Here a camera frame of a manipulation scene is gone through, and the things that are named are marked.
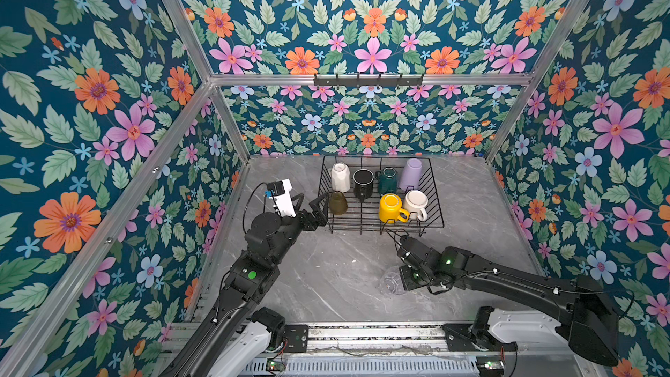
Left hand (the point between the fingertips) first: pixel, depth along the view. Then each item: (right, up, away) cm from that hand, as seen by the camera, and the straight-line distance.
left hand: (320, 190), depth 65 cm
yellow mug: (+21, -8, +25) cm, 34 cm away
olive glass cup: (+2, -6, +32) cm, 33 cm away
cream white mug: (+3, +4, +34) cm, 34 cm away
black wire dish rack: (+16, -3, +39) cm, 43 cm away
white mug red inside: (+31, -5, +28) cm, 42 cm away
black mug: (+12, +1, +31) cm, 33 cm away
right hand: (+23, -28, +14) cm, 38 cm away
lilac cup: (+31, +5, +34) cm, 46 cm away
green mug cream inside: (+21, +3, +31) cm, 38 cm away
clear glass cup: (+21, -30, +18) cm, 41 cm away
